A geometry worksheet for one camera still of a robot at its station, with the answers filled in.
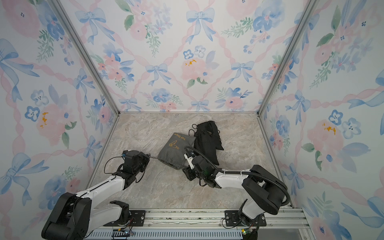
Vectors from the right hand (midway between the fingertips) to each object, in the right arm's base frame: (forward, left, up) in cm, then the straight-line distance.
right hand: (181, 163), depth 89 cm
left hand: (+5, +18, +4) cm, 19 cm away
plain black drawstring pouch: (+15, -16, +7) cm, 23 cm away
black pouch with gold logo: (+6, -18, +3) cm, 19 cm away
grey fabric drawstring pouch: (+7, +6, +3) cm, 9 cm away
